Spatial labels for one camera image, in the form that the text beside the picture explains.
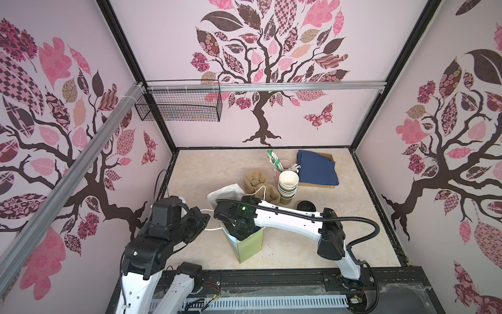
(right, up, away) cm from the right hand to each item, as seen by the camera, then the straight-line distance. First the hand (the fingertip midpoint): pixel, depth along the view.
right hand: (239, 236), depth 76 cm
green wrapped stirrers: (+15, +32, +17) cm, 39 cm away
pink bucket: (+22, +29, +25) cm, 44 cm away
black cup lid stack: (+31, +9, +16) cm, 36 cm away
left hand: (-9, +9, -11) cm, 17 cm away
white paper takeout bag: (+3, 0, -11) cm, 11 cm away
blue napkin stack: (+40, +27, +30) cm, 57 cm away
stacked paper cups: (+21, +22, +10) cm, 32 cm away
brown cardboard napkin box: (+39, +18, +24) cm, 49 cm away
